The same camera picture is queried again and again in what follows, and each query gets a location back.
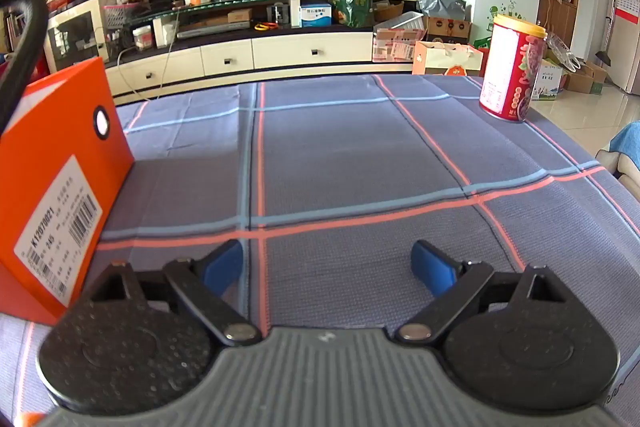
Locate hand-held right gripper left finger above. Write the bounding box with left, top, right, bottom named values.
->
left=92, top=238, right=262, bottom=348

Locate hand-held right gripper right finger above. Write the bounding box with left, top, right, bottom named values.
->
left=395, top=239, right=566, bottom=348

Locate orange cardboard box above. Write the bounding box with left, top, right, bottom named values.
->
left=0, top=57, right=136, bottom=327

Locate grey plaid tablecloth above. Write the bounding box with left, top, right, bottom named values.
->
left=0, top=74, right=640, bottom=427

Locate orange paper gift bag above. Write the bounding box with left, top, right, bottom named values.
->
left=411, top=41, right=483, bottom=76

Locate red can with yellow lid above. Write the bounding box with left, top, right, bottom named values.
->
left=479, top=13, right=549, bottom=124

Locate white television cabinet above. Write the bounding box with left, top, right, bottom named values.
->
left=105, top=0, right=416, bottom=98

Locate blue cloth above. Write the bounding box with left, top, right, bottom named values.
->
left=607, top=122, right=640, bottom=168

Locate blue and white medicine box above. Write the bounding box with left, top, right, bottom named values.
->
left=300, top=3, right=333, bottom=28

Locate pink plastic basket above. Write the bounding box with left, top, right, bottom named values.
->
left=103, top=3, right=138, bottom=28

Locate green plastic bag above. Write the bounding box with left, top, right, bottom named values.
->
left=334, top=0, right=373, bottom=28

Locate white refrigerator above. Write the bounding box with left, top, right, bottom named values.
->
left=607, top=0, right=640, bottom=95

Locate black curved tube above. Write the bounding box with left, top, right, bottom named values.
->
left=0, top=0, right=49, bottom=128

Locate wall calendar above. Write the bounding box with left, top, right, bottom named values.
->
left=614, top=0, right=640, bottom=25

